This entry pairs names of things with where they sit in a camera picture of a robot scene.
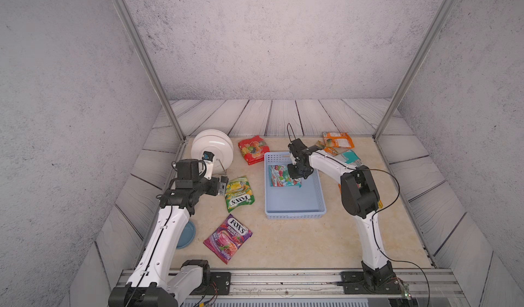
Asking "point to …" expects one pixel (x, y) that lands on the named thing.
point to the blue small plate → (187, 236)
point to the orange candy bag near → (329, 150)
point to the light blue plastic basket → (281, 202)
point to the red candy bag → (252, 149)
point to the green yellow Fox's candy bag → (239, 193)
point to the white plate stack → (220, 143)
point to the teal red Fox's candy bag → (279, 176)
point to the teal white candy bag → (351, 157)
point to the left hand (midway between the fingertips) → (219, 176)
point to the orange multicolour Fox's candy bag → (380, 204)
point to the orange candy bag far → (338, 140)
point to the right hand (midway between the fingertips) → (293, 174)
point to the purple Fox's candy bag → (224, 241)
